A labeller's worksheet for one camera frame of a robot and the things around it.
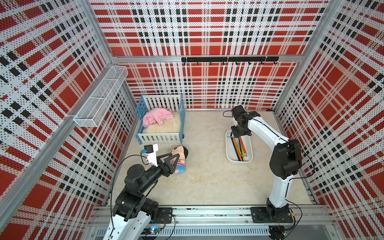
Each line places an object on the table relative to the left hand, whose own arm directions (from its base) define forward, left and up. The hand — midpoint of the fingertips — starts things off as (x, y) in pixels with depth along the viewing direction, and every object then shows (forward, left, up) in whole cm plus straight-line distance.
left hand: (178, 154), depth 68 cm
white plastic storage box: (+14, -30, -26) cm, 42 cm away
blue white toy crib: (+48, +9, -11) cm, 51 cm away
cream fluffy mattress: (+31, +11, -17) cm, 37 cm away
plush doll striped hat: (+2, +1, -19) cm, 19 cm away
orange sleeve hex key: (+16, -34, -25) cm, 45 cm away
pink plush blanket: (+33, +18, -9) cm, 39 cm away
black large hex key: (+19, -33, -25) cm, 45 cm away
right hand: (+22, -36, -13) cm, 44 cm away
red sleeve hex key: (+17, -38, -22) cm, 47 cm away
